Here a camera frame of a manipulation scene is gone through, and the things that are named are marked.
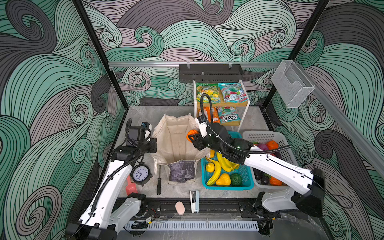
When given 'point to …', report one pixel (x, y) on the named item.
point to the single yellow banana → (217, 172)
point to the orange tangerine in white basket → (272, 145)
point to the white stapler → (194, 201)
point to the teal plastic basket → (246, 173)
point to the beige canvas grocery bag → (171, 148)
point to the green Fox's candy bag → (228, 114)
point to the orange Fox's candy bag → (215, 116)
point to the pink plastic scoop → (131, 187)
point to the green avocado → (236, 179)
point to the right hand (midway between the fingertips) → (193, 134)
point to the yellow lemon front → (210, 167)
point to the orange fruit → (192, 132)
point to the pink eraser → (180, 208)
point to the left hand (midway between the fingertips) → (155, 141)
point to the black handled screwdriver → (159, 182)
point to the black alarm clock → (140, 173)
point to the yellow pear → (224, 180)
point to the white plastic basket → (286, 155)
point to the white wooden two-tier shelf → (221, 103)
